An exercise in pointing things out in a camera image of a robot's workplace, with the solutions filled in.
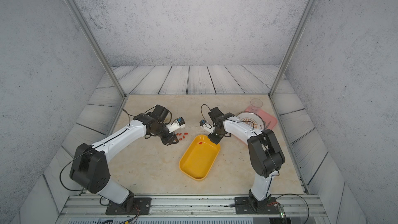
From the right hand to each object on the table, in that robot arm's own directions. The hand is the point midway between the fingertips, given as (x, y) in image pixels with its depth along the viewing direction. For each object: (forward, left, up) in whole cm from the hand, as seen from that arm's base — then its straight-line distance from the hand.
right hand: (215, 138), depth 91 cm
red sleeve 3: (+5, +22, -4) cm, 23 cm away
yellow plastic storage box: (-9, +9, -6) cm, 14 cm away
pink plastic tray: (+17, -37, -6) cm, 42 cm away
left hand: (-3, +21, +6) cm, 22 cm away
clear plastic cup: (+26, -29, 0) cm, 39 cm away
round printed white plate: (+16, -26, -4) cm, 31 cm away
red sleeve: (+6, +18, -5) cm, 20 cm away
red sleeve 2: (+4, +19, -5) cm, 20 cm away
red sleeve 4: (-1, +8, -4) cm, 9 cm away
